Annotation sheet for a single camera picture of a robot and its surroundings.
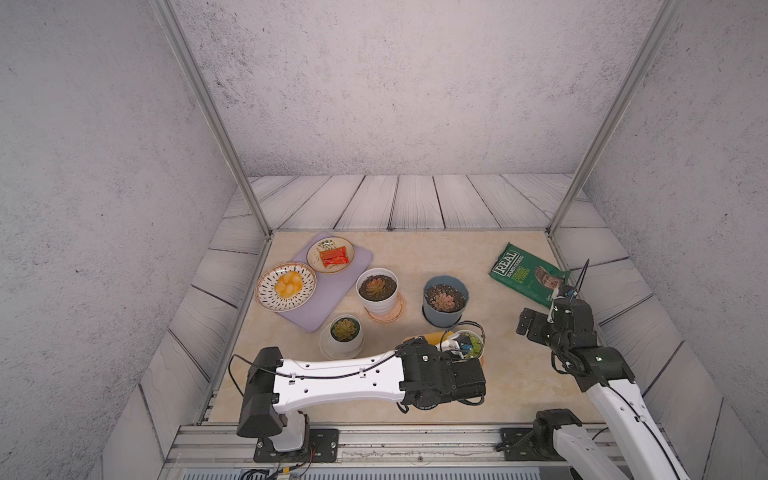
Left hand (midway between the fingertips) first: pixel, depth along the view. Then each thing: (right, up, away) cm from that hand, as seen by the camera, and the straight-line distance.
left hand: (419, 356), depth 68 cm
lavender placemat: (-27, +9, +38) cm, 47 cm away
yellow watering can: (+3, +6, -6) cm, 9 cm away
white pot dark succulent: (-10, +12, +23) cm, 28 cm away
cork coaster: (-4, +4, +29) cm, 30 cm away
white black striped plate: (-46, +8, +31) cm, 56 cm away
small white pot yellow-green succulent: (-19, +1, +17) cm, 25 cm away
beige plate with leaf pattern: (-29, +23, +43) cm, 57 cm away
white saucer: (-23, -6, +19) cm, 31 cm away
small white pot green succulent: (+17, -1, +13) cm, 22 cm away
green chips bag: (+40, +16, +36) cm, 56 cm away
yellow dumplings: (-40, +13, +32) cm, 53 cm away
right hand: (+32, +7, +9) cm, 34 cm away
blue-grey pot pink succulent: (+9, +9, +21) cm, 25 cm away
